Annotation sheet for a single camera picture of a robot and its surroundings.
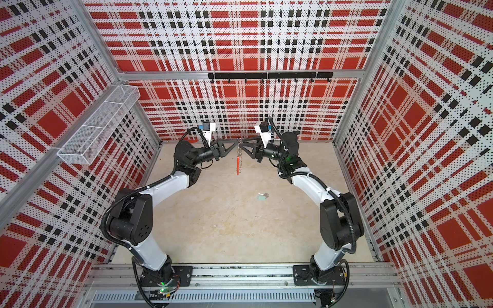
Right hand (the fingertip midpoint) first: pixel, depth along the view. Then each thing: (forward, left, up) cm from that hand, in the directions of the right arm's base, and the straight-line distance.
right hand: (243, 143), depth 73 cm
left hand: (-1, +2, 0) cm, 2 cm away
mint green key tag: (-6, -7, -34) cm, 36 cm away
